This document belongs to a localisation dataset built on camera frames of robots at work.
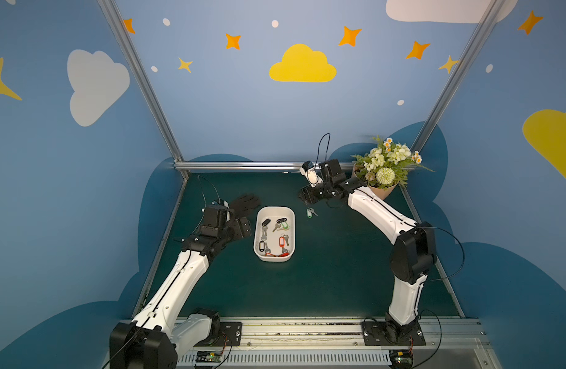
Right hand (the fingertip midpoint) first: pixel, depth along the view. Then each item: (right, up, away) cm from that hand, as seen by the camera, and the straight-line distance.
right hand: (306, 189), depth 90 cm
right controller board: (+29, -56, -17) cm, 65 cm away
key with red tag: (-9, -26, +3) cm, 27 cm away
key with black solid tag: (-18, -17, +11) cm, 27 cm away
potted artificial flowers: (+30, +9, -4) cm, 32 cm away
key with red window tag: (-10, -21, +6) cm, 24 cm away
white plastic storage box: (-13, -19, +9) cm, 25 cm away
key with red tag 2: (-16, -26, +3) cm, 30 cm away
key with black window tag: (-18, -24, +6) cm, 31 cm away
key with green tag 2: (-10, -14, +14) cm, 22 cm away
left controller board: (-33, -54, -18) cm, 66 cm away
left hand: (-25, -13, -7) cm, 29 cm away
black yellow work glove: (-30, -8, +20) cm, 37 cm away
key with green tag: (+3, -11, +18) cm, 21 cm away
